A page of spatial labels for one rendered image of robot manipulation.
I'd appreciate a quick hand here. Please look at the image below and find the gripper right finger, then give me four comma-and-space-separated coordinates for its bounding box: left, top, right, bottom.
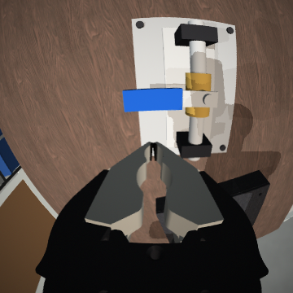
153, 142, 269, 279

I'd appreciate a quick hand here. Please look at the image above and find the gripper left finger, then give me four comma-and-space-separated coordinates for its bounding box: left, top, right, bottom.
35, 142, 153, 278

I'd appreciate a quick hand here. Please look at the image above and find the white rectangular mounting plate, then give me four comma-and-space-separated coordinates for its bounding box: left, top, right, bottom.
132, 17, 237, 153

